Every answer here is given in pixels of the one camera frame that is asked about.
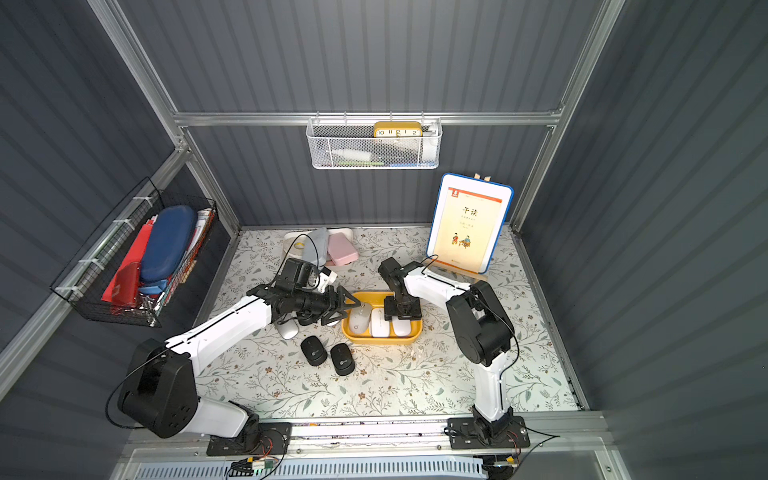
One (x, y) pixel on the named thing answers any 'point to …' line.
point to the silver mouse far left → (288, 329)
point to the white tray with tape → (294, 242)
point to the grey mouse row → (360, 317)
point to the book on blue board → (467, 219)
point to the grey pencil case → (315, 246)
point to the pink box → (340, 250)
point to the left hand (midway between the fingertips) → (356, 312)
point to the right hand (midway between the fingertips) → (403, 315)
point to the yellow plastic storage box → (377, 300)
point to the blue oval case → (170, 237)
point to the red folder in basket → (123, 289)
